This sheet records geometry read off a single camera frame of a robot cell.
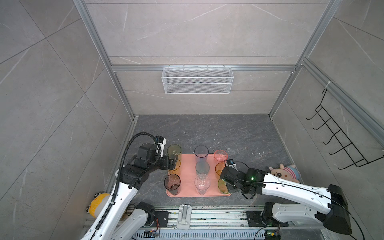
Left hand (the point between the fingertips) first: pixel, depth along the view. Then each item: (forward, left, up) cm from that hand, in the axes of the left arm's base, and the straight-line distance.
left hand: (169, 153), depth 73 cm
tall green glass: (+9, -1, -14) cm, 17 cm away
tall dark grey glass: (-9, 0, -18) cm, 20 cm away
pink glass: (+7, -30, -17) cm, 35 cm away
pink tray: (-4, -9, -22) cm, 24 cm away
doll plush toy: (-7, -67, -15) cm, 69 cm away
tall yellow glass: (-6, -3, -9) cm, 11 cm away
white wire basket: (+52, -15, +8) cm, 55 cm away
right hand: (-11, -31, -13) cm, 35 cm away
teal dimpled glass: (-1, -17, -15) cm, 23 cm away
